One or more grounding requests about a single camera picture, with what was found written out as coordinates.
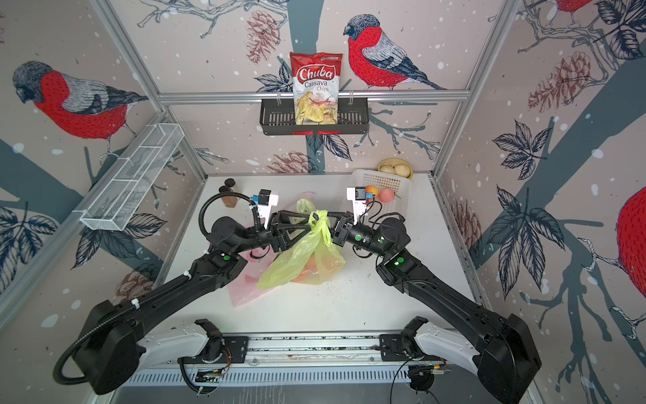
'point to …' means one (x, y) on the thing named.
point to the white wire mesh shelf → (123, 191)
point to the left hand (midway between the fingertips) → (311, 224)
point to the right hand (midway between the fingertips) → (315, 216)
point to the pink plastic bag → (244, 289)
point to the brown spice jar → (228, 201)
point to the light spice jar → (232, 185)
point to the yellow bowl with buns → (396, 166)
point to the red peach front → (309, 274)
